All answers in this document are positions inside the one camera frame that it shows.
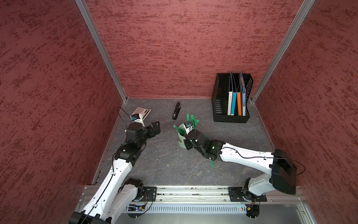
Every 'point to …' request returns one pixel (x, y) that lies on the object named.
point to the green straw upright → (188, 117)
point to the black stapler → (177, 109)
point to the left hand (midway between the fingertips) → (152, 127)
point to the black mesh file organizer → (220, 98)
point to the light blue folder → (243, 96)
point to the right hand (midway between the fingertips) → (186, 137)
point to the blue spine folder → (233, 103)
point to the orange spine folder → (239, 104)
